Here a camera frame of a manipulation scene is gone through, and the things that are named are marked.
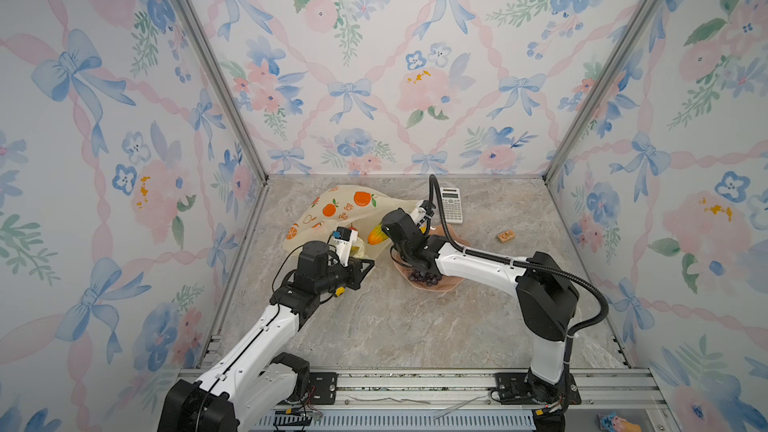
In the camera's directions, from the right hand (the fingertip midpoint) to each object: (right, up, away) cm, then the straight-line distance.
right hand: (387, 215), depth 87 cm
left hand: (-3, -12, -9) cm, 15 cm away
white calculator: (+24, +4, +23) cm, 33 cm away
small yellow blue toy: (-14, -22, +1) cm, 26 cm away
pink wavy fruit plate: (+17, -20, +2) cm, 27 cm away
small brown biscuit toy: (+41, -8, +15) cm, 44 cm away
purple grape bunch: (+11, -18, -1) cm, 21 cm away
